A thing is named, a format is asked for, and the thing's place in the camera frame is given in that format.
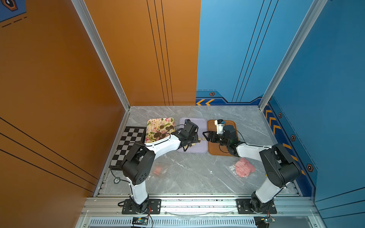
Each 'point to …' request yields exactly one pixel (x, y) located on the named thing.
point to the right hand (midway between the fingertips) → (206, 133)
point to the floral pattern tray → (152, 124)
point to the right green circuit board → (263, 222)
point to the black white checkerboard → (131, 135)
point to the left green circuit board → (140, 221)
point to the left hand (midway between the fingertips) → (197, 135)
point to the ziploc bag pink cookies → (243, 168)
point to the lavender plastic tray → (202, 147)
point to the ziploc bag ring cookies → (160, 172)
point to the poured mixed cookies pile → (199, 142)
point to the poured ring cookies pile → (160, 133)
